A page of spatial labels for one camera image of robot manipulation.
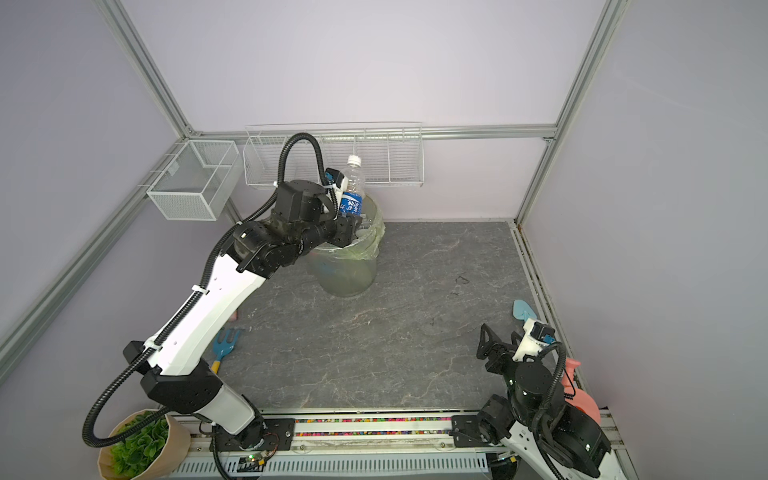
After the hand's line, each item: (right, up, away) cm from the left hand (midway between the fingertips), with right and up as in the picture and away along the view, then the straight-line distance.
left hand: (350, 219), depth 65 cm
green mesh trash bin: (-4, -13, +23) cm, 27 cm away
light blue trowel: (+50, -26, +29) cm, 63 cm away
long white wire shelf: (+9, +25, +32) cm, 42 cm away
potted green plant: (-41, -49, -2) cm, 64 cm away
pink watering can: (+42, -33, -13) cm, 55 cm away
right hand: (+34, -26, +2) cm, 43 cm away
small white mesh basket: (-55, +15, +31) cm, 65 cm away
